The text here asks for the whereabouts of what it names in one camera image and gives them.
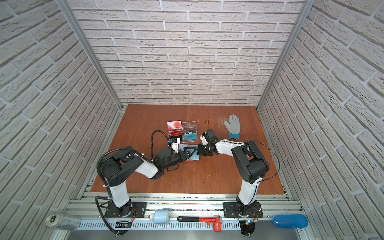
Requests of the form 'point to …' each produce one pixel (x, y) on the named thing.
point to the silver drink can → (62, 222)
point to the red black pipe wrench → (216, 221)
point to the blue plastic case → (290, 221)
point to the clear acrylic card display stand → (186, 125)
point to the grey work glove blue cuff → (233, 127)
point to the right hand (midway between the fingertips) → (196, 152)
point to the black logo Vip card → (189, 131)
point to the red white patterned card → (174, 125)
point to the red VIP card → (174, 133)
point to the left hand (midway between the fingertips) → (195, 150)
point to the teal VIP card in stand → (190, 137)
